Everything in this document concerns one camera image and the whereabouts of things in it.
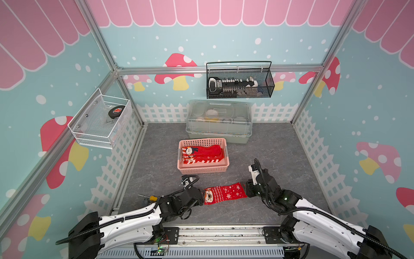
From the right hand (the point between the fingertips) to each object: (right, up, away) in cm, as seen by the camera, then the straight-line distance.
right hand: (243, 182), depth 81 cm
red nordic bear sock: (-12, -7, +4) cm, 15 cm away
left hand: (-21, -7, 0) cm, 22 cm away
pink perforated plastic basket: (-14, +6, +10) cm, 18 cm away
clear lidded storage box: (-12, +35, +18) cm, 41 cm away
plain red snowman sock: (-20, +13, +19) cm, 30 cm away
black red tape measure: (-64, +36, -3) cm, 73 cm away
